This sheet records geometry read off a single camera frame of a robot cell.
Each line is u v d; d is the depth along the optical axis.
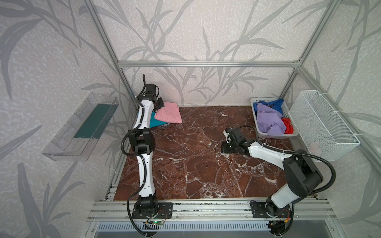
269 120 0.89
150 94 0.77
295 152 0.48
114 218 0.73
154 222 0.71
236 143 0.71
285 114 1.07
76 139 0.64
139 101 0.73
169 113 1.07
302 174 0.45
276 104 1.12
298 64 0.94
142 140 0.64
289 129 0.95
